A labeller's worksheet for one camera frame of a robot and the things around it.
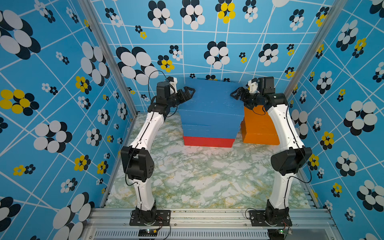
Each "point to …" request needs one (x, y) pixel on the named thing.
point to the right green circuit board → (285, 231)
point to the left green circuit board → (147, 232)
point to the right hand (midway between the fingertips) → (236, 94)
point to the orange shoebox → (257, 127)
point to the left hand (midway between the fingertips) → (192, 91)
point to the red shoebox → (208, 142)
